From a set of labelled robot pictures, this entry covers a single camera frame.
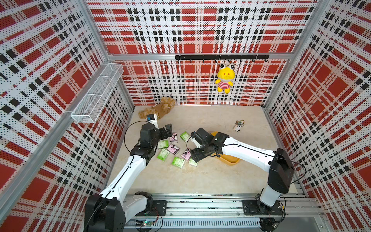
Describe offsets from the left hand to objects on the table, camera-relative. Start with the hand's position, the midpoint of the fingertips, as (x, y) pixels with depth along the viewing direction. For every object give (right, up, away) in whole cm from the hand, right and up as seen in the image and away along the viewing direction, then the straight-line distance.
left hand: (166, 126), depth 83 cm
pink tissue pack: (+2, -10, +16) cm, 19 cm away
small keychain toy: (+50, 0, +25) cm, 56 cm away
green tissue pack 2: (-4, -19, +8) cm, 21 cm away
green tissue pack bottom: (+6, -23, +6) cm, 24 cm away
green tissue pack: (-4, -13, +13) cm, 19 cm away
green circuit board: (-7, -47, -14) cm, 49 cm away
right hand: (+19, -16, -2) cm, 25 cm away
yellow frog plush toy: (+36, +33, +9) cm, 50 cm away
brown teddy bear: (-6, +13, +22) cm, 26 cm away
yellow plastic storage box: (+35, -20, +2) cm, 40 cm away
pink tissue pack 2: (+2, -16, +11) cm, 19 cm away
